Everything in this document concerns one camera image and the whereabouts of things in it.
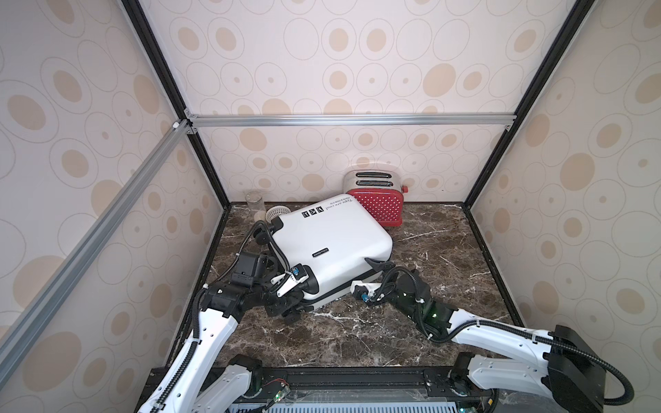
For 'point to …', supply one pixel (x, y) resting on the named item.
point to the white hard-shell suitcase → (337, 236)
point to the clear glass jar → (256, 204)
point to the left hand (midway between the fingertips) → (297, 289)
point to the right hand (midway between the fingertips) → (376, 263)
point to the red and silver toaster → (380, 191)
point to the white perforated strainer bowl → (276, 211)
